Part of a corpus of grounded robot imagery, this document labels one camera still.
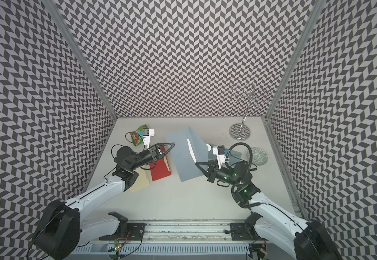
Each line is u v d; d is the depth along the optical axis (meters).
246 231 0.66
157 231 0.74
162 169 0.93
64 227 0.40
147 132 0.65
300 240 0.41
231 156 0.64
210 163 0.66
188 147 0.68
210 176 0.62
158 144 0.68
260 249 0.69
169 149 0.68
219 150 0.63
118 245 0.67
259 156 0.96
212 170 0.66
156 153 0.64
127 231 0.69
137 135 1.05
